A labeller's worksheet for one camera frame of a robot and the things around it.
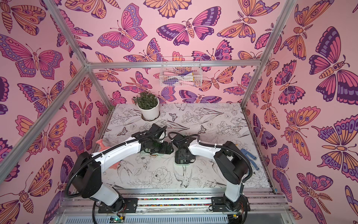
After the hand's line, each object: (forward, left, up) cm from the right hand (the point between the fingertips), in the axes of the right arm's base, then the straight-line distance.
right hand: (184, 155), depth 91 cm
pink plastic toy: (0, +50, +9) cm, 51 cm away
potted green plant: (+31, +26, +15) cm, 43 cm away
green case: (-6, +1, -1) cm, 7 cm away
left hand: (-1, +9, +9) cm, 12 cm away
